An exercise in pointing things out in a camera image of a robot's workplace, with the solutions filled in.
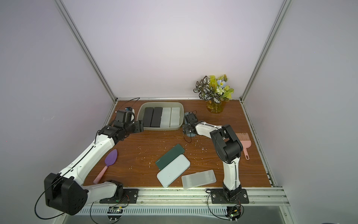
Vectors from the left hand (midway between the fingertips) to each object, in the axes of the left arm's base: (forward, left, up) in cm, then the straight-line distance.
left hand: (140, 123), depth 83 cm
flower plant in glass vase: (+23, -48, +6) cm, 53 cm away
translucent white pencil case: (+18, -19, -17) cm, 32 cm away
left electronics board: (-43, +10, -23) cm, 49 cm away
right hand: (+10, -32, -16) cm, 37 cm away
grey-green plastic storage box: (+20, +7, -14) cm, 26 cm away
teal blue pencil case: (+1, -30, -14) cm, 33 cm away
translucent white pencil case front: (-27, -35, -17) cm, 48 cm away
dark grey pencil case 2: (+21, +3, -21) cm, 30 cm away
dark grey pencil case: (+17, -5, -17) cm, 25 cm away
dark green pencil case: (-11, -21, -17) cm, 30 cm away
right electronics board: (-42, -53, -20) cm, 71 cm away
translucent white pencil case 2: (+19, -12, -19) cm, 29 cm away
